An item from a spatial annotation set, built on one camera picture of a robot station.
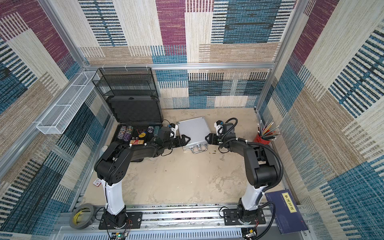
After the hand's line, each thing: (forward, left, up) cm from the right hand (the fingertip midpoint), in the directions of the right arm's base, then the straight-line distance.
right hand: (211, 139), depth 98 cm
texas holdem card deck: (0, +48, -1) cm, 48 cm away
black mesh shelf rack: (+35, +57, +21) cm, 70 cm away
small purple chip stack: (+10, +41, 0) cm, 42 cm away
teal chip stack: (+10, +37, -1) cm, 38 cm away
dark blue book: (-42, -34, -5) cm, 55 cm away
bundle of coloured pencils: (+2, -34, +5) cm, 35 cm away
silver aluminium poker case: (+8, +9, +1) cm, 12 cm away
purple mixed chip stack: (+6, +55, 0) cm, 55 cm away
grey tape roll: (-41, +69, -2) cm, 80 cm away
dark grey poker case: (+15, +50, +5) cm, 53 cm away
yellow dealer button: (+7, +47, -3) cm, 47 cm away
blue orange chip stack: (+7, +60, +1) cm, 60 cm away
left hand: (-1, +15, +2) cm, 15 cm away
